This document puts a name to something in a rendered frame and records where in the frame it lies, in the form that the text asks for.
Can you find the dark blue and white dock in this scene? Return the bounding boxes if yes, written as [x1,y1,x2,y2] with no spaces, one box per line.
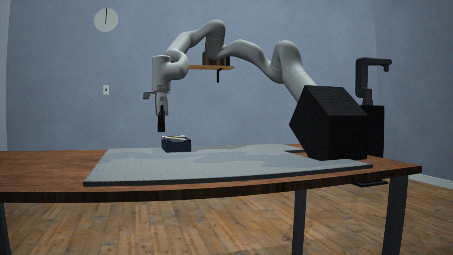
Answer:
[161,135,191,153]

